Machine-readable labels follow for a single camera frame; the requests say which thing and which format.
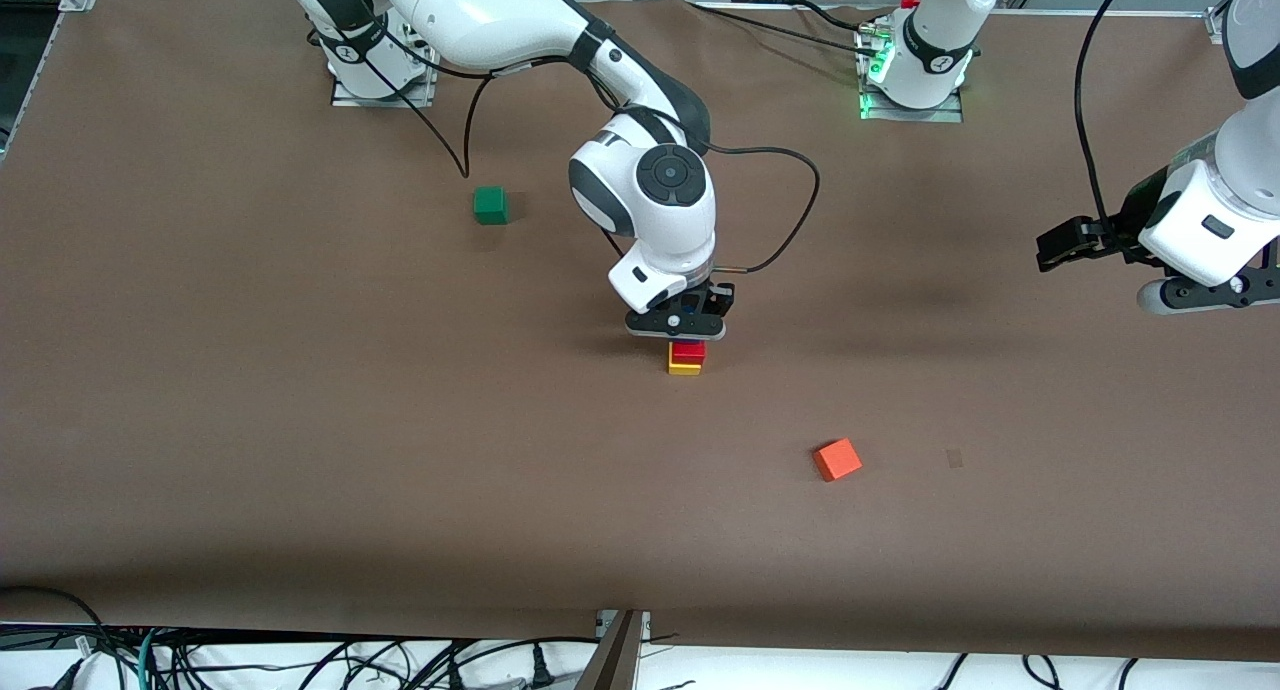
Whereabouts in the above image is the orange cube block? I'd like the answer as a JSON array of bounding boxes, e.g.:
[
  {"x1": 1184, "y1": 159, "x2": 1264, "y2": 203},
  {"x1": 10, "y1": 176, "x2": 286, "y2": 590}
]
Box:
[{"x1": 812, "y1": 437, "x2": 863, "y2": 483}]

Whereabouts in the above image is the brown table cover sheet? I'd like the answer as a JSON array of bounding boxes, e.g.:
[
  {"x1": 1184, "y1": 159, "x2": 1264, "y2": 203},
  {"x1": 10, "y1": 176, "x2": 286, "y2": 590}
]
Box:
[{"x1": 0, "y1": 0, "x2": 1280, "y2": 661}]

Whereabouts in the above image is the metal table leg profile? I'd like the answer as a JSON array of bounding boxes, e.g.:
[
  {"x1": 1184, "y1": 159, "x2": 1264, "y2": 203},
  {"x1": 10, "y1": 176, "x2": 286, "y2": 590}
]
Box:
[{"x1": 573, "y1": 610, "x2": 653, "y2": 690}]

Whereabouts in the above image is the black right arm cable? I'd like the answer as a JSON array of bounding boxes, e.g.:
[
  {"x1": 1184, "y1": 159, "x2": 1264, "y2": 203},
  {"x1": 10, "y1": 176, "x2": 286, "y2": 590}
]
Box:
[{"x1": 360, "y1": 30, "x2": 821, "y2": 273}]

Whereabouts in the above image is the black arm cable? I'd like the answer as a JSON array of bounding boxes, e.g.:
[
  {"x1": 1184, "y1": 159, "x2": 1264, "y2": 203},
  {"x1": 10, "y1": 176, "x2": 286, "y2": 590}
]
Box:
[
  {"x1": 1074, "y1": 0, "x2": 1146, "y2": 233},
  {"x1": 360, "y1": 30, "x2": 821, "y2": 273}
]

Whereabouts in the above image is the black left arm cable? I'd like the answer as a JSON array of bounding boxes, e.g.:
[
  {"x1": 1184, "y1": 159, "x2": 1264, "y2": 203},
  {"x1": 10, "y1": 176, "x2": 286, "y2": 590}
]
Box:
[{"x1": 1074, "y1": 0, "x2": 1146, "y2": 233}]

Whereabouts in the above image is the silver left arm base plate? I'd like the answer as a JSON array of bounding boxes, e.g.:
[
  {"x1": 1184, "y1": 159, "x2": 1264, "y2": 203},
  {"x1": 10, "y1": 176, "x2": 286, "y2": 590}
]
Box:
[{"x1": 858, "y1": 20, "x2": 966, "y2": 123}]

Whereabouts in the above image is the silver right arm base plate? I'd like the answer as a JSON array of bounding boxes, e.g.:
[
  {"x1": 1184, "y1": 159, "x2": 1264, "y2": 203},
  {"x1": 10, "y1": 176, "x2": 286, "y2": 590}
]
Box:
[{"x1": 330, "y1": 30, "x2": 438, "y2": 108}]

